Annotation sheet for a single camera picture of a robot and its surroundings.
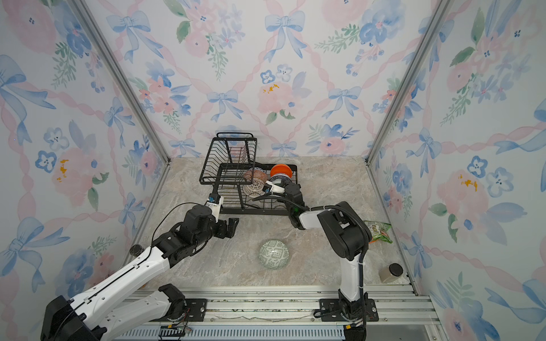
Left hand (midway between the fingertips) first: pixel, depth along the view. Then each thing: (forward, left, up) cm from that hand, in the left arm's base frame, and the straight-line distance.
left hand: (228, 215), depth 79 cm
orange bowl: (+32, -20, -9) cm, 39 cm away
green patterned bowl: (-9, -17, -16) cm, 25 cm away
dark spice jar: (-10, +34, -7) cm, 36 cm away
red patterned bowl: (+30, -10, -11) cm, 33 cm away
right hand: (+23, -22, -4) cm, 32 cm away
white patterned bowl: (+23, -7, -13) cm, 27 cm away
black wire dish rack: (+36, +6, -5) cm, 37 cm away
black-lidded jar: (-18, -58, -8) cm, 61 cm away
